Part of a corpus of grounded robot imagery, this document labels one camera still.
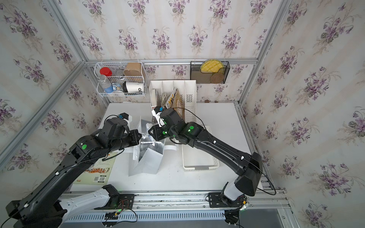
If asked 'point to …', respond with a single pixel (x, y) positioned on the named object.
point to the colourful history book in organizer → (178, 104)
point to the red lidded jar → (106, 71)
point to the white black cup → (133, 87)
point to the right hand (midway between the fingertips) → (152, 131)
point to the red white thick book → (154, 98)
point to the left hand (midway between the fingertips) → (145, 137)
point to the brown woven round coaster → (216, 78)
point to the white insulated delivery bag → (148, 154)
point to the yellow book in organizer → (169, 103)
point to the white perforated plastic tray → (195, 158)
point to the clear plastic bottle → (107, 86)
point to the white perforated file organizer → (188, 88)
